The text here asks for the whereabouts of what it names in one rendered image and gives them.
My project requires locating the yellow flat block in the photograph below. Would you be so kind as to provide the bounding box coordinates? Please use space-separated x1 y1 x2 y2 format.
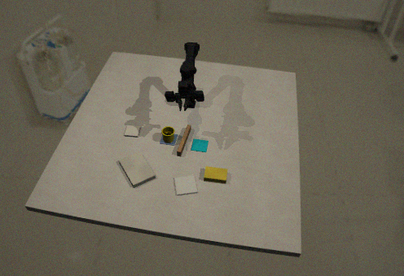
204 166 227 184

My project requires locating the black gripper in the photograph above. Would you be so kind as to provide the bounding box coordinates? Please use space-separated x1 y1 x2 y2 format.
165 90 204 111

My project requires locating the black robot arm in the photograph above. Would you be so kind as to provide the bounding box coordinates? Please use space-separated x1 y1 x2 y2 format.
178 42 200 94

